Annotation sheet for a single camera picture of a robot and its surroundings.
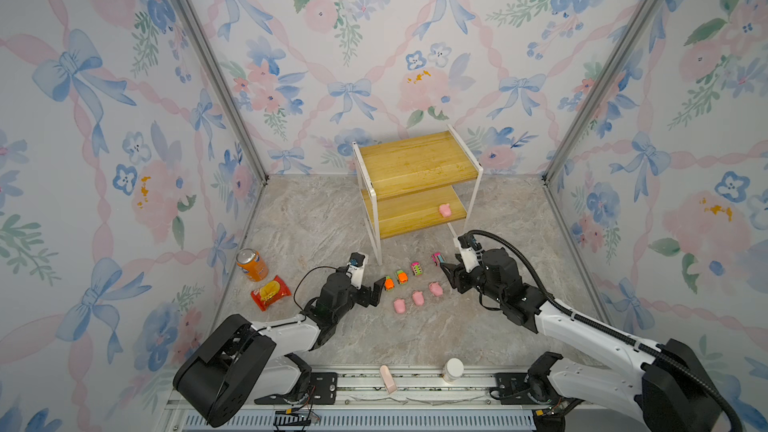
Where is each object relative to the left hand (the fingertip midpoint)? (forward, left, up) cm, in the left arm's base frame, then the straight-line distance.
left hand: (372, 271), depth 87 cm
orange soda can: (+1, +34, +3) cm, 34 cm away
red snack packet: (-5, +30, -5) cm, 30 cm away
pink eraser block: (-27, -5, -4) cm, 28 cm away
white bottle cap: (-26, -20, 0) cm, 33 cm away
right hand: (+1, -21, +6) cm, 22 cm away
